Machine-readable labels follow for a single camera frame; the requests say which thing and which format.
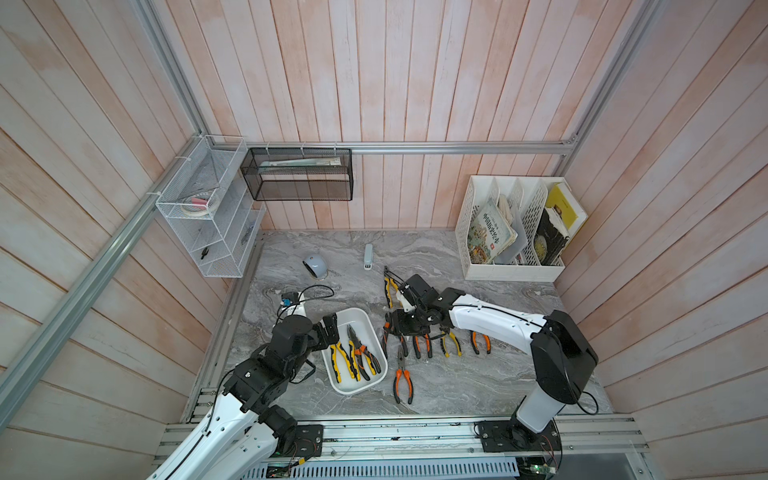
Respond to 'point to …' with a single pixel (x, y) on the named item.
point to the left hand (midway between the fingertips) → (321, 323)
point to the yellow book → (571, 213)
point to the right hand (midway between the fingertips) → (393, 328)
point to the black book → (551, 236)
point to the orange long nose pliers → (402, 369)
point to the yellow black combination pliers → (388, 280)
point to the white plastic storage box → (370, 336)
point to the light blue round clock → (317, 266)
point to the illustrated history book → (490, 234)
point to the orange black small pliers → (360, 350)
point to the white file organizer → (514, 228)
